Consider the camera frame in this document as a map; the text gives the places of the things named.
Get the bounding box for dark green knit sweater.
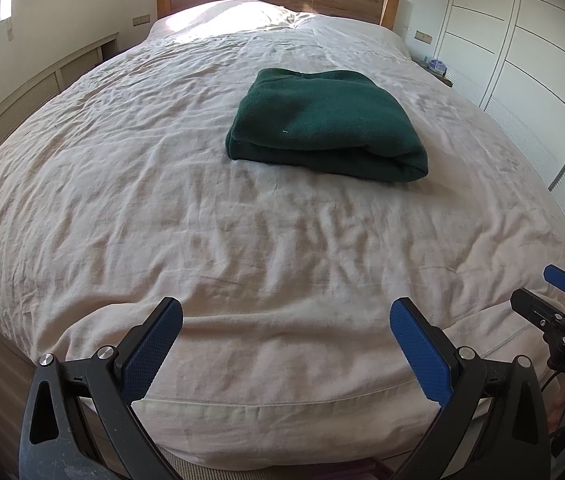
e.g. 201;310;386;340
225;68;429;183

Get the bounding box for blue tissue pack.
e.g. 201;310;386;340
427;58;447;75

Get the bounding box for wooden nightstand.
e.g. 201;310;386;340
412;58;453;88

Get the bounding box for white louvered wardrobe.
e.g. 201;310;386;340
434;0;565;214

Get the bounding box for white duvet cover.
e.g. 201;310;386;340
0;15;565;470

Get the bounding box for white pillow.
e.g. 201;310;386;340
147;0;311;42

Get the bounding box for beige wall switch plate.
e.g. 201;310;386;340
415;30;432;44

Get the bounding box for beige wall switch left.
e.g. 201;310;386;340
133;14;151;27

